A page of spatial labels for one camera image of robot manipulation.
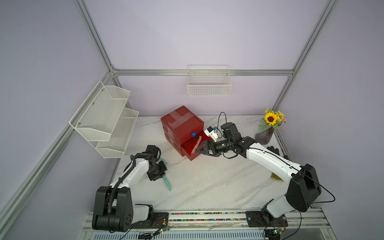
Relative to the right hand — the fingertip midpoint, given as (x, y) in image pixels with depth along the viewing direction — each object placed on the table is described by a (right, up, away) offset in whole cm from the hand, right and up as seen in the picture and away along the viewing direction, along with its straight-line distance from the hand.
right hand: (201, 154), depth 75 cm
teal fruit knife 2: (-25, -7, +21) cm, 33 cm away
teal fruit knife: (-19, -17, +8) cm, 27 cm away
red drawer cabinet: (-9, +11, +8) cm, 17 cm away
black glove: (+51, -2, +23) cm, 56 cm away
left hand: (-21, -14, +10) cm, 27 cm away
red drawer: (-6, +2, +12) cm, 13 cm away
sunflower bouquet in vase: (+39, +15, +9) cm, 42 cm away
